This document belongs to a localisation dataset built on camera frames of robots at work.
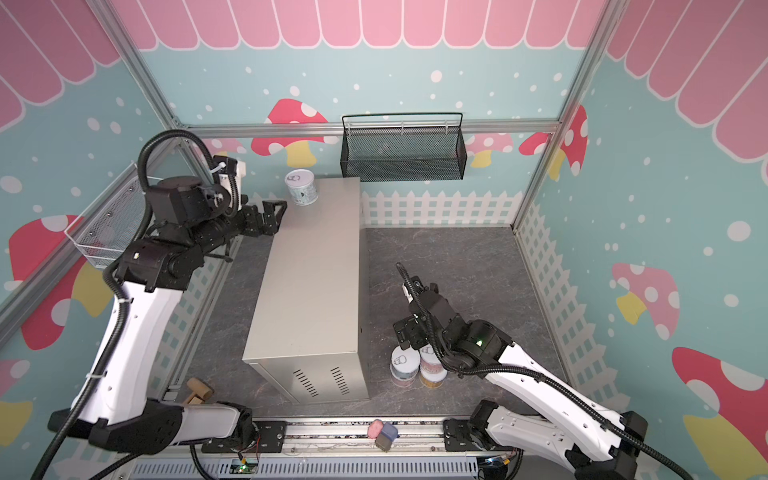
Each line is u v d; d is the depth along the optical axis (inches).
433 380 31.0
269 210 22.1
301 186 29.4
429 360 29.9
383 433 29.2
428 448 29.2
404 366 29.3
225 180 20.2
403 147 37.3
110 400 14.8
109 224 26.8
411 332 24.3
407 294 25.0
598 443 15.3
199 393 31.4
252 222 21.7
